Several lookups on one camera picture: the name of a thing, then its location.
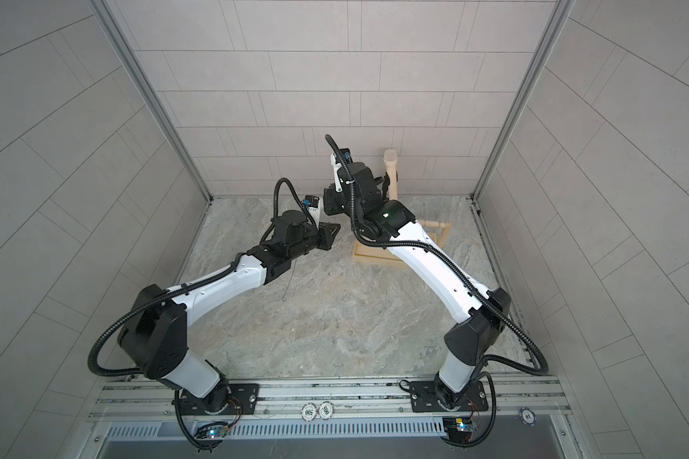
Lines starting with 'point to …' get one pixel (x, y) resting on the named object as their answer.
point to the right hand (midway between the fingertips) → (326, 188)
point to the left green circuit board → (215, 432)
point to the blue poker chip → (527, 416)
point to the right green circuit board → (463, 426)
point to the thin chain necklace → (283, 297)
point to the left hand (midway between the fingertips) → (343, 224)
